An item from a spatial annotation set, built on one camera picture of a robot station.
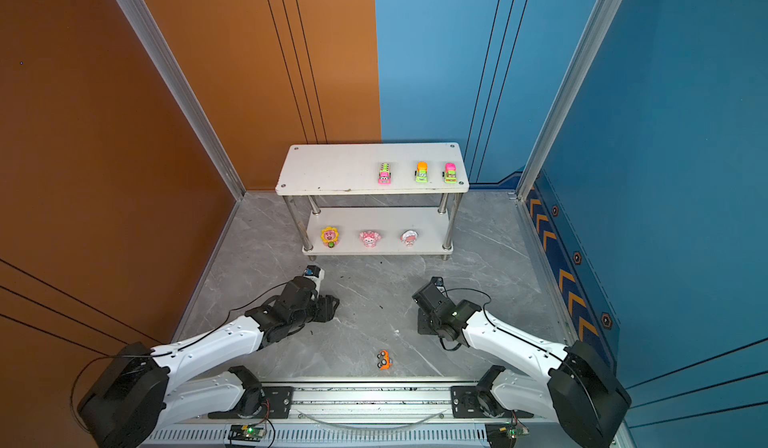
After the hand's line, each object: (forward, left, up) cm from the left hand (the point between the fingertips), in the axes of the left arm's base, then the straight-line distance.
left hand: (334, 299), depth 87 cm
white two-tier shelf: (+45, -7, -4) cm, 46 cm away
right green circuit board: (-31, -46, -4) cm, 56 cm away
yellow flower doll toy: (+18, +3, +6) cm, 20 cm away
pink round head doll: (+18, -22, +7) cm, 29 cm away
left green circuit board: (-32, +18, -6) cm, 37 cm away
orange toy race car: (-17, -15, -2) cm, 23 cm away
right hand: (-6, -26, -2) cm, 26 cm away
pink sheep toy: (+16, -10, +8) cm, 21 cm away
